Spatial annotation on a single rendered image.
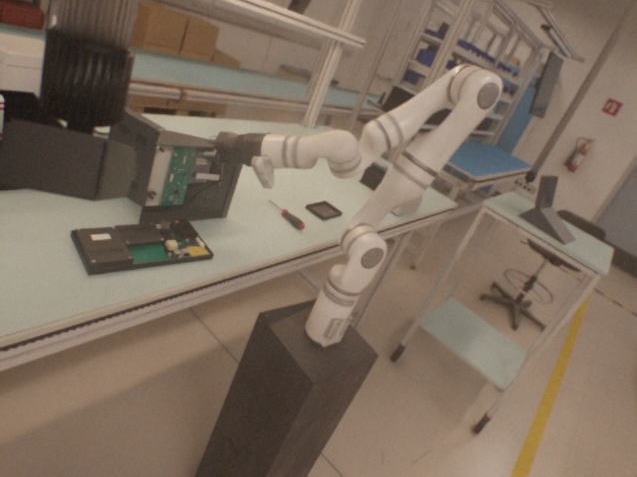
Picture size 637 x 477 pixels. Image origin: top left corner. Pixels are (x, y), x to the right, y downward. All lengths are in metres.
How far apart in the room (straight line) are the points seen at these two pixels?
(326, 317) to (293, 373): 0.15
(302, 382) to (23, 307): 0.59
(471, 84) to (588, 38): 6.46
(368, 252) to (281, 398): 0.43
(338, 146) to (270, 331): 0.52
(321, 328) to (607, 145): 6.40
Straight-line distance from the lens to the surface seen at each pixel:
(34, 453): 1.85
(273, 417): 1.19
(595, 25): 7.39
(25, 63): 1.36
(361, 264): 0.96
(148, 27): 4.45
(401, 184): 0.93
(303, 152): 0.87
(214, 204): 1.14
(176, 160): 1.01
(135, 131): 1.09
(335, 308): 1.04
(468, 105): 0.92
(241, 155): 0.93
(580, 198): 7.22
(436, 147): 0.92
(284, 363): 1.09
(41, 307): 0.83
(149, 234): 0.99
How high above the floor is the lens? 1.57
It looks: 23 degrees down
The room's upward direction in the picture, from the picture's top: 23 degrees clockwise
